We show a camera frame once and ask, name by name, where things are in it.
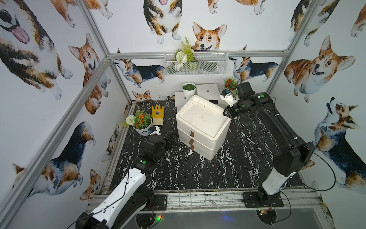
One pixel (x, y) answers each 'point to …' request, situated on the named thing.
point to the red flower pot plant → (230, 83)
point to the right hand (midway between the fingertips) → (225, 111)
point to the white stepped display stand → (208, 91)
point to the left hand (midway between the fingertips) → (175, 134)
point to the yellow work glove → (157, 114)
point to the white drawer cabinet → (202, 126)
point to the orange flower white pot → (140, 121)
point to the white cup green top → (189, 89)
